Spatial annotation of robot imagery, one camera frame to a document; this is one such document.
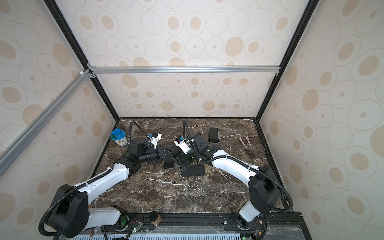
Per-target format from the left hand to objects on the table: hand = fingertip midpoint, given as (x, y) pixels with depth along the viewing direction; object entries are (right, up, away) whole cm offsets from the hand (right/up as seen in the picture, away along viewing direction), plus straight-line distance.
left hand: (176, 150), depth 77 cm
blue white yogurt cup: (-41, +7, +20) cm, 46 cm away
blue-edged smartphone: (+4, -4, -6) cm, 9 cm away
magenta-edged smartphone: (-7, -11, +18) cm, 22 cm away
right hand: (+2, -4, +5) cm, 6 cm away
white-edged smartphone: (+23, +6, +33) cm, 41 cm away
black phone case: (+9, -14, +15) cm, 23 cm away
